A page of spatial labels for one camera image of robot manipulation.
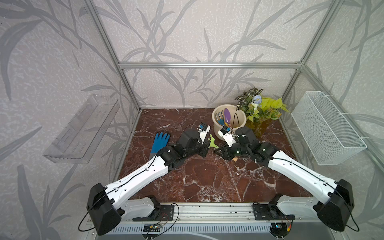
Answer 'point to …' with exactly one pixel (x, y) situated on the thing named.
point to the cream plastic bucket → (238, 116)
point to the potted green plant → (259, 109)
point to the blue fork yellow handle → (221, 120)
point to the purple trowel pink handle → (227, 116)
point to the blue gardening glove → (160, 142)
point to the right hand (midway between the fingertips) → (217, 148)
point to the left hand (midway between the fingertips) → (211, 142)
